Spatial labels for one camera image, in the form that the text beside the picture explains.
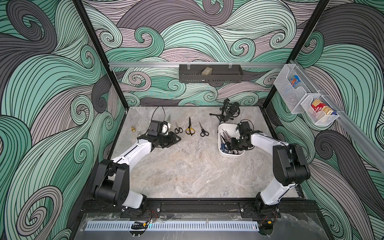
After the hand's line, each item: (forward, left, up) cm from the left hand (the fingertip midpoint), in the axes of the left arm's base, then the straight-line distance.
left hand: (179, 138), depth 86 cm
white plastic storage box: (+13, -36, -12) cm, 40 cm away
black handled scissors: (+13, -16, -13) cm, 24 cm away
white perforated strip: (-41, +3, -14) cm, 43 cm away
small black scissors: (+16, +3, -14) cm, 21 cm away
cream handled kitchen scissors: (+26, +10, -14) cm, 32 cm away
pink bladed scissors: (+9, -31, -12) cm, 35 cm away
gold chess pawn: (+15, +35, -13) cm, 40 cm away
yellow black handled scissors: (+16, -6, -14) cm, 22 cm away
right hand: (+1, -36, -12) cm, 38 cm away
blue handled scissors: (0, -28, -12) cm, 31 cm away
